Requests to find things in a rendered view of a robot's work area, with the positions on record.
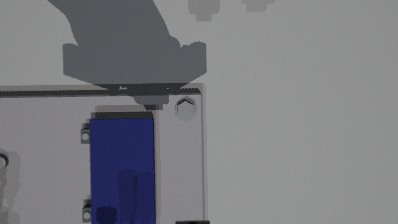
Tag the dark blue rectangular plate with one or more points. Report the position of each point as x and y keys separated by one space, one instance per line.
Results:
x=122 y=171

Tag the grey flat plate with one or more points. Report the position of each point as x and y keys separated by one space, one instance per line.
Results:
x=47 y=180

